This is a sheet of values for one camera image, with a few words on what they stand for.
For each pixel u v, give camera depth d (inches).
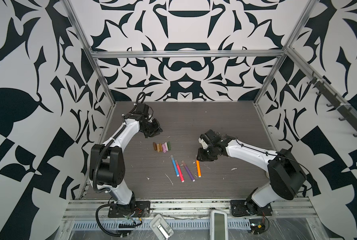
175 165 34.3
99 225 26.5
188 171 33.8
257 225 28.0
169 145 38.0
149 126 29.8
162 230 26.5
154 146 37.9
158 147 37.5
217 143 25.4
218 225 26.6
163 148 37.0
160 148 37.1
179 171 33.7
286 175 17.3
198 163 34.9
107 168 18.0
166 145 37.8
